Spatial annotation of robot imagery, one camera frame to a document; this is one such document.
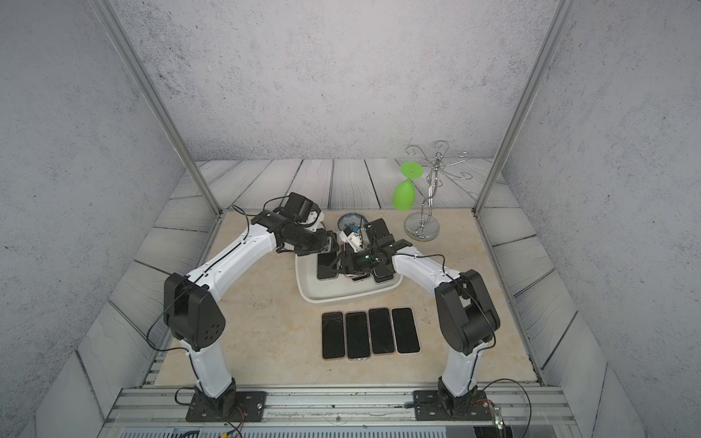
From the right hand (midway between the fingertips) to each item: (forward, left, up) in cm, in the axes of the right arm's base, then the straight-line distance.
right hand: (335, 269), depth 83 cm
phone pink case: (-14, -6, -16) cm, 22 cm away
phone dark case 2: (0, +3, +4) cm, 5 cm away
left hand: (+6, 0, +3) cm, 6 cm away
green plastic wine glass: (+26, -22, +8) cm, 35 cm away
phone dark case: (-14, -21, -14) cm, 29 cm away
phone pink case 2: (-14, +1, -15) cm, 21 cm away
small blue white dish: (+33, -4, -13) cm, 35 cm away
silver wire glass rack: (+31, -33, -15) cm, 48 cm away
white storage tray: (+2, +10, -16) cm, 18 cm away
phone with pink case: (-13, -14, -15) cm, 24 cm away
